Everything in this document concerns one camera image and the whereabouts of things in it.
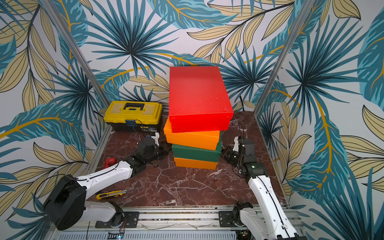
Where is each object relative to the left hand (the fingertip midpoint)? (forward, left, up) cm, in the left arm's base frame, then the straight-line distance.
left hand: (176, 147), depth 81 cm
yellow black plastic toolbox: (+22, +34, -1) cm, 41 cm away
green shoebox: (-7, -12, +5) cm, 14 cm away
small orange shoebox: (-3, -6, -13) cm, 14 cm away
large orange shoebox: (-6, -15, +15) cm, 23 cm away
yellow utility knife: (-21, +34, -14) cm, 42 cm away
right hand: (-3, -23, +2) cm, 23 cm away
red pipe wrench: (-2, +42, -15) cm, 44 cm away
